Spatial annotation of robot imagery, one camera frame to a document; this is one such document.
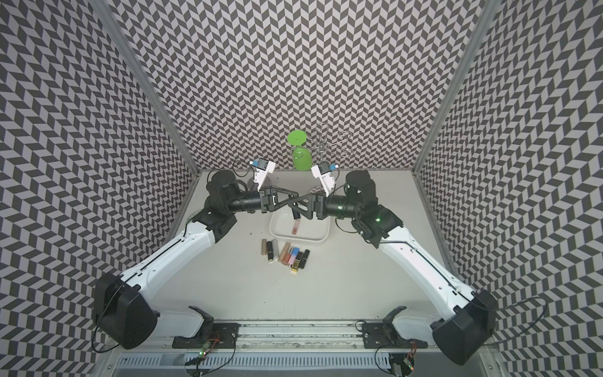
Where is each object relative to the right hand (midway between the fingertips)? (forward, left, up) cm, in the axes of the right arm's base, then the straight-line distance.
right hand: (296, 207), depth 64 cm
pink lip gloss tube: (+13, +3, -33) cm, 35 cm away
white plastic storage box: (+12, -2, -33) cm, 35 cm away
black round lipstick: (0, -1, -33) cm, 33 cm away
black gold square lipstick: (-5, +3, -33) cm, 33 cm away
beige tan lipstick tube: (+2, +7, -33) cm, 34 cm away
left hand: (+2, 0, +1) cm, 2 cm away
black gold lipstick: (+3, +13, -33) cm, 35 cm away
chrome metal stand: (+28, -8, -1) cm, 30 cm away
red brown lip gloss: (0, +6, -32) cm, 33 cm away
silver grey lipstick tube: (+4, +11, -33) cm, 35 cm away
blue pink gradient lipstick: (0, +3, -32) cm, 33 cm away
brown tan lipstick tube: (+4, +15, -32) cm, 36 cm away
